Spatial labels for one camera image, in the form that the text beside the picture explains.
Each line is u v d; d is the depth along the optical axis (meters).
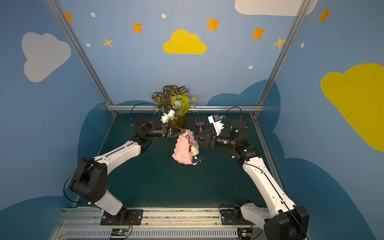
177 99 0.95
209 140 0.60
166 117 0.70
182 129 0.71
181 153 0.71
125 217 0.70
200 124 1.14
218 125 0.62
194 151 0.67
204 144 0.62
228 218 0.74
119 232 0.72
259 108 1.14
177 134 0.71
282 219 0.38
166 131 0.67
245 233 0.72
